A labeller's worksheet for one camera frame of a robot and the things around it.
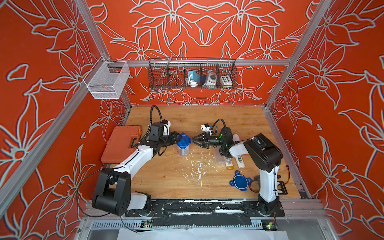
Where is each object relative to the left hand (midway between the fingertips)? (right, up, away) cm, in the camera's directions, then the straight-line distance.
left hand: (179, 137), depth 87 cm
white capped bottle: (+37, -15, 0) cm, 40 cm away
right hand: (+8, -2, -6) cm, 10 cm away
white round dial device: (+20, +36, +3) cm, 41 cm away
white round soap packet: (+38, -2, +13) cm, 40 cm away
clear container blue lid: (+3, -4, -3) cm, 6 cm away
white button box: (+30, +36, +8) cm, 47 cm away
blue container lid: (+35, -24, -5) cm, 43 cm away
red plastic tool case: (-38, -6, +5) cm, 39 cm away
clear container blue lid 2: (+24, -14, -1) cm, 28 cm away
